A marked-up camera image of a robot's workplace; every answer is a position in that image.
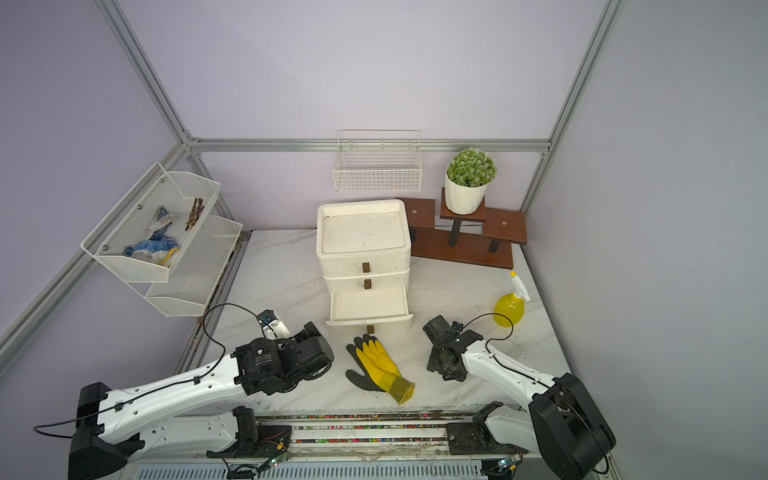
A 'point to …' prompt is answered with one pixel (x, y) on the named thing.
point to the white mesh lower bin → (196, 272)
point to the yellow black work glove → (380, 372)
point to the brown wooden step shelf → (482, 238)
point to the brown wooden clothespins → (195, 213)
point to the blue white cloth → (159, 248)
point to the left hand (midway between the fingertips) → (304, 339)
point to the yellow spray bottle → (508, 308)
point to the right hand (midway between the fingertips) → (443, 370)
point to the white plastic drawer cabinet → (364, 251)
